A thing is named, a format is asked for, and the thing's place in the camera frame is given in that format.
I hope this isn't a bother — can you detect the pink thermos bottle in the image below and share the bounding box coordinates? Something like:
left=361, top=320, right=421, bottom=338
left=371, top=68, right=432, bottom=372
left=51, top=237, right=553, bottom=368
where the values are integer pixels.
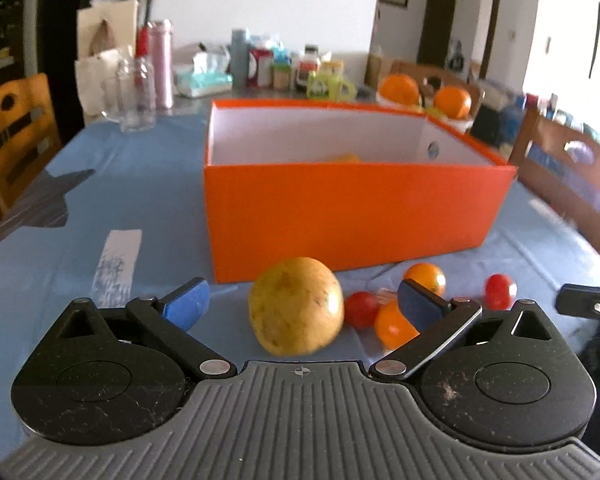
left=147, top=19, right=175, bottom=110

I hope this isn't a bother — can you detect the orange cardboard box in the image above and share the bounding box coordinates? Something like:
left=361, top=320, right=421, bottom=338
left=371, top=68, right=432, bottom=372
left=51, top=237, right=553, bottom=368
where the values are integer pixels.
left=202, top=99, right=518, bottom=285

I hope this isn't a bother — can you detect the beige paper bag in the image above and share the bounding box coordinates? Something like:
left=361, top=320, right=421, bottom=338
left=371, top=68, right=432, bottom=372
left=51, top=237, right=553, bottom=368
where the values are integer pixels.
left=76, top=0, right=141, bottom=58

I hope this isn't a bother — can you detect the black handbag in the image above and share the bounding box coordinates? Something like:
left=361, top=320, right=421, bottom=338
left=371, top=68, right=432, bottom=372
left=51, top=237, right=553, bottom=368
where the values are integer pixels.
left=447, top=40, right=466, bottom=71

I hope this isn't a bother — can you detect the green tissue box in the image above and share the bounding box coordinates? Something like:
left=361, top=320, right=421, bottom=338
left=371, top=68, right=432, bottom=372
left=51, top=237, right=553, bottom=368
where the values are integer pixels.
left=172, top=52, right=233, bottom=98

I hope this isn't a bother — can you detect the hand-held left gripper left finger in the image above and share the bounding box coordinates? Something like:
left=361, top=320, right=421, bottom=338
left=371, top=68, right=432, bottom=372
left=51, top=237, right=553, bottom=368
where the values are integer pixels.
left=55, top=277, right=238, bottom=380

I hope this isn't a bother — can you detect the dark lid bottle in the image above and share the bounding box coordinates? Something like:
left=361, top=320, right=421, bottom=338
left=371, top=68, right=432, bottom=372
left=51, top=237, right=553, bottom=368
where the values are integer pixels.
left=295, top=45, right=322, bottom=92

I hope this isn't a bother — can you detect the red folding umbrella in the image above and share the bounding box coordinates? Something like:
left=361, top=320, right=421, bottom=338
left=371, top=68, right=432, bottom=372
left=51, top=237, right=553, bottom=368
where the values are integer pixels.
left=130, top=0, right=154, bottom=59

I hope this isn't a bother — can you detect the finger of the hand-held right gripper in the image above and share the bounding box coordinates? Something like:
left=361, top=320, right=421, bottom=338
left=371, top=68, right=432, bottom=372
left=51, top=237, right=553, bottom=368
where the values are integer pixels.
left=555, top=284, right=600, bottom=317

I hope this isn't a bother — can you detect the clear glass jar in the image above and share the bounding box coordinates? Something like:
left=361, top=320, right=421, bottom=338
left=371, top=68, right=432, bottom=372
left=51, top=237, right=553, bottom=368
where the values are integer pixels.
left=101, top=57, right=157, bottom=133

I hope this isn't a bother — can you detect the grey bottle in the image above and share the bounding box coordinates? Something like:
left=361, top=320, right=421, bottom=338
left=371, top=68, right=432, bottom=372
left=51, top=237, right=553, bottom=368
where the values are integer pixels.
left=230, top=27, right=251, bottom=88

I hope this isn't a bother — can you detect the orange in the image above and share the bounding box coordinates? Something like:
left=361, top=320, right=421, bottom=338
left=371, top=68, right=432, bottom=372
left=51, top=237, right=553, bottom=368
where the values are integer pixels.
left=380, top=74, right=421, bottom=107
left=434, top=86, right=472, bottom=120

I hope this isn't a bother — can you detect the red and white container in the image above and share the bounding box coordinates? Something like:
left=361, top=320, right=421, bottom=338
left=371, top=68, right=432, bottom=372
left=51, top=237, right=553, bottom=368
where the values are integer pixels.
left=247, top=47, right=275, bottom=87

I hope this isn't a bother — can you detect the yellow pear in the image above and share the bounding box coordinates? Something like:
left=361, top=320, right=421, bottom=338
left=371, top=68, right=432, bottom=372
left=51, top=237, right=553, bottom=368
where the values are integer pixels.
left=248, top=257, right=345, bottom=357

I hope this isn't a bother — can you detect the blue printed tablecloth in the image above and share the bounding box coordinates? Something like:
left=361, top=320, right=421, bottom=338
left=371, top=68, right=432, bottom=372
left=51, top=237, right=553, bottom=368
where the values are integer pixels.
left=0, top=105, right=600, bottom=461

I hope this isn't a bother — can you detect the red cherry tomato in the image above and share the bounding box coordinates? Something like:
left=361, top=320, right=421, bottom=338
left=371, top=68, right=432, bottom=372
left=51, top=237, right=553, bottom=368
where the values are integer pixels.
left=485, top=273, right=518, bottom=311
left=344, top=291, right=381, bottom=330

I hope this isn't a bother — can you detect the small white paper bag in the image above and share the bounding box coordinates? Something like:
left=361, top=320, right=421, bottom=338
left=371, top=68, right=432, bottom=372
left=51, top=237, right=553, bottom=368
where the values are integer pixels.
left=75, top=47, right=122, bottom=117

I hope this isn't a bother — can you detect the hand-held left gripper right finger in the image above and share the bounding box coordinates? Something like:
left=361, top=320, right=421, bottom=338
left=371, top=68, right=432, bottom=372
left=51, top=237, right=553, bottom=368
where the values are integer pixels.
left=368, top=279, right=556, bottom=382

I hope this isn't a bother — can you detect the orange cherry tomato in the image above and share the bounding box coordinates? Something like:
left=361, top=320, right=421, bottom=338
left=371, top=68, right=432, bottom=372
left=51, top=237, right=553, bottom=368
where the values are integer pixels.
left=404, top=263, right=447, bottom=297
left=375, top=301, right=421, bottom=351

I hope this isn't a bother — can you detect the green mug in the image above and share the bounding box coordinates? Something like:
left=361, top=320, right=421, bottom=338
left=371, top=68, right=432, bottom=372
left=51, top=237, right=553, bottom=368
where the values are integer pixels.
left=307, top=71, right=357, bottom=101

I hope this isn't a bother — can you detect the white plastic colander basket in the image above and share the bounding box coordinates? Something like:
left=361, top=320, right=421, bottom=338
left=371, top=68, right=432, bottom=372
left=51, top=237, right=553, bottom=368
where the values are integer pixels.
left=376, top=87, right=476, bottom=135

